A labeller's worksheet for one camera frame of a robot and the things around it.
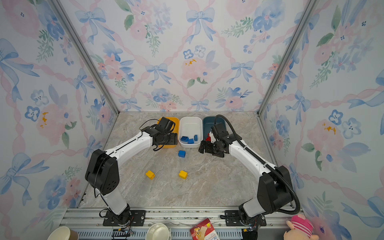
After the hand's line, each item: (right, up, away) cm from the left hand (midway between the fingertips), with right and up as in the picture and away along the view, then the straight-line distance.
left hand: (172, 138), depth 90 cm
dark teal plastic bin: (+24, +11, +22) cm, 34 cm away
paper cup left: (-43, -39, -26) cm, 63 cm away
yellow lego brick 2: (+7, -21, -3) cm, 22 cm away
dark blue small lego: (+14, 0, +12) cm, 18 cm away
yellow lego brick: (-12, -21, -4) cm, 24 cm away
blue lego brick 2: (+11, -3, +13) cm, 17 cm away
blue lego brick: (+7, -1, +11) cm, 13 cm away
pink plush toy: (+61, -39, -24) cm, 76 cm away
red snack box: (+18, -40, -22) cm, 49 cm away
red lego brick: (+23, -1, +13) cm, 26 cm away
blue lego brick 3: (+5, -11, +7) cm, 14 cm away
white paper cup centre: (-4, -43, -20) cm, 47 cm away
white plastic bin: (+10, +7, +20) cm, 23 cm away
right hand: (+19, -6, -5) cm, 21 cm away
